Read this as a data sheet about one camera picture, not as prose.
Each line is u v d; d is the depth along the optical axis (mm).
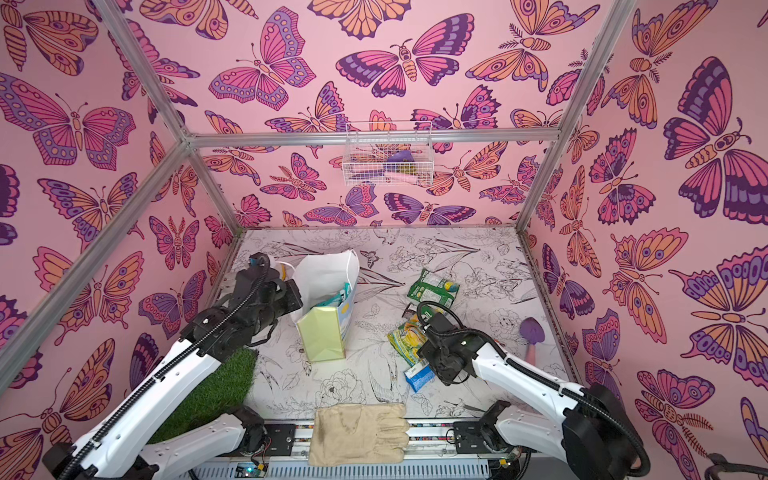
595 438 396
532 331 897
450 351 614
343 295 894
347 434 744
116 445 381
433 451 731
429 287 994
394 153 947
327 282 881
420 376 819
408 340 874
